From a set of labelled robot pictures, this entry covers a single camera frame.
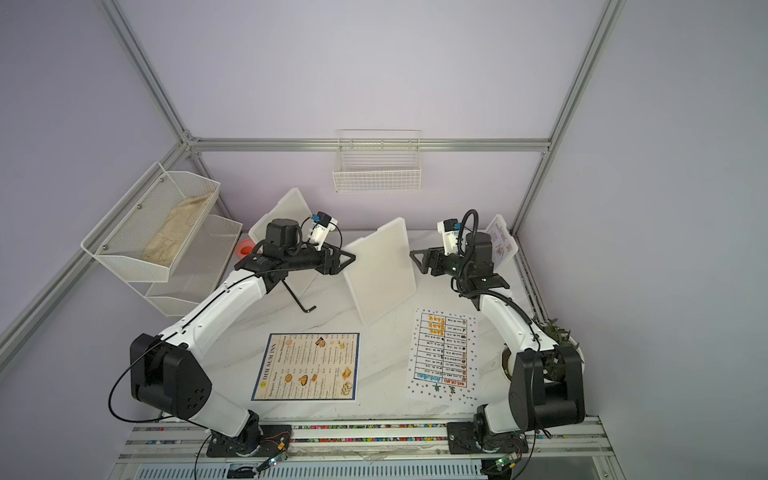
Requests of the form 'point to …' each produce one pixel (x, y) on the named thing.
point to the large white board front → (381, 276)
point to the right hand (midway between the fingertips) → (423, 256)
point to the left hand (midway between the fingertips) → (346, 257)
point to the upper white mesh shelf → (146, 231)
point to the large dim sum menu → (309, 367)
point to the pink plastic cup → (244, 248)
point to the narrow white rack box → (508, 232)
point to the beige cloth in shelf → (170, 236)
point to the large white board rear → (291, 206)
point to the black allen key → (307, 311)
